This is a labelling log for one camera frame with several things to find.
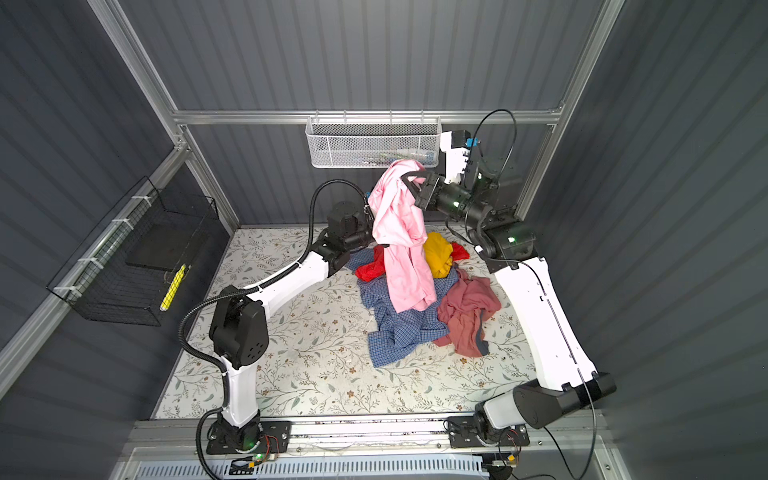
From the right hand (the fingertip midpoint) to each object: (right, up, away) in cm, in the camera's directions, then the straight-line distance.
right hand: (404, 179), depth 57 cm
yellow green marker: (-55, -21, +15) cm, 60 cm away
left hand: (+2, -4, +23) cm, 24 cm away
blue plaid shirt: (-1, -36, +25) cm, 44 cm away
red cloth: (-7, -19, +36) cm, 42 cm away
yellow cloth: (+13, -15, +39) cm, 43 cm away
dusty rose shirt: (+19, -31, +32) cm, 48 cm away
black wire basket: (-67, -18, +15) cm, 71 cm away
